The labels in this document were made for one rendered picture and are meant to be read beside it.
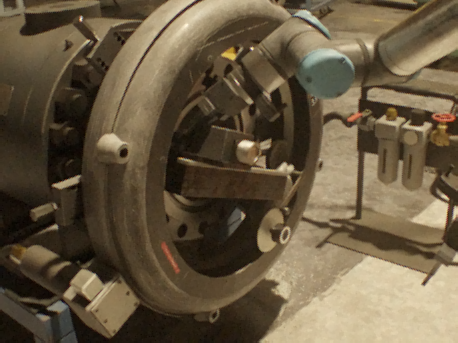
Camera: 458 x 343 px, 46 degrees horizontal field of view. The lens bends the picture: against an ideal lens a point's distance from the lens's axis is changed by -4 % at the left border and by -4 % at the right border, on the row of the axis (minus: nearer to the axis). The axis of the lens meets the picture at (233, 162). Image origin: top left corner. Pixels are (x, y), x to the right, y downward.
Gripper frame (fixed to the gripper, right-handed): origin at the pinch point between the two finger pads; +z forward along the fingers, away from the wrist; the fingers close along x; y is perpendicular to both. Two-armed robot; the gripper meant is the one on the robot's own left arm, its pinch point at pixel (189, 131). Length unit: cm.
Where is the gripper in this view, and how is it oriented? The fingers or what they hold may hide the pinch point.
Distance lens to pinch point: 116.1
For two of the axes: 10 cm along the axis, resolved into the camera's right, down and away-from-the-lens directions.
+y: -6.0, -7.9, 1.4
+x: -2.4, 0.1, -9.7
